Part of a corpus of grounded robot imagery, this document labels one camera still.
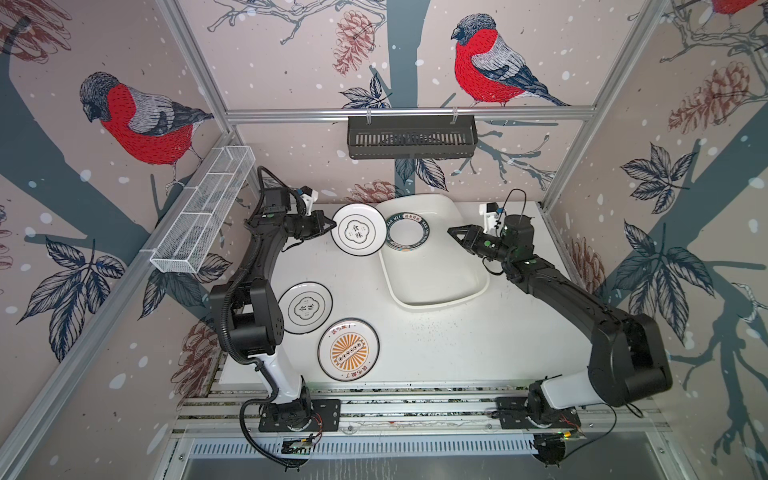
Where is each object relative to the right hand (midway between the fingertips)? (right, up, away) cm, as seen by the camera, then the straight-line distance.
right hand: (448, 234), depth 82 cm
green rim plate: (-10, +1, +30) cm, 32 cm away
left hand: (-33, +4, +5) cm, 34 cm away
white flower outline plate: (-43, -23, +11) cm, 50 cm away
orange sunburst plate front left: (-29, -33, +2) cm, 44 cm away
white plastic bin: (+1, -14, +18) cm, 22 cm away
